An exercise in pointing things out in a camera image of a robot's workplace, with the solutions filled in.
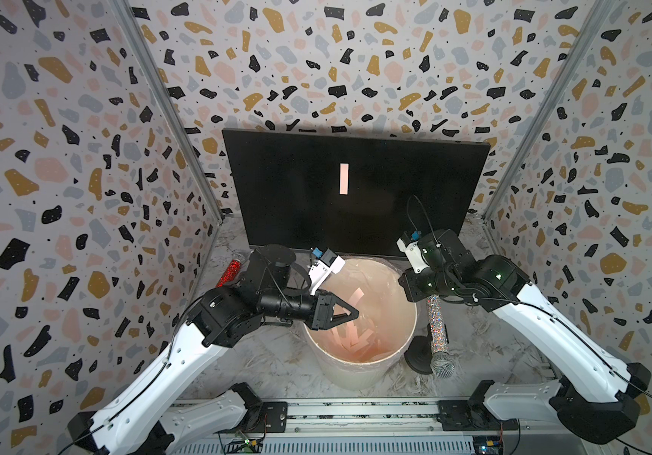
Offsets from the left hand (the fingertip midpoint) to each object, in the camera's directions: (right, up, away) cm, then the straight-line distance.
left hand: (357, 317), depth 54 cm
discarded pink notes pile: (+2, -13, +25) cm, 28 cm away
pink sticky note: (0, +3, +5) cm, 6 cm away
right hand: (+11, +5, +15) cm, 19 cm away
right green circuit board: (+34, -37, +18) cm, 53 cm away
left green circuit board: (-28, -37, +18) cm, 50 cm away
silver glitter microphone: (+19, -12, +9) cm, 24 cm away
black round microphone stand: (+20, -19, +30) cm, 40 cm away
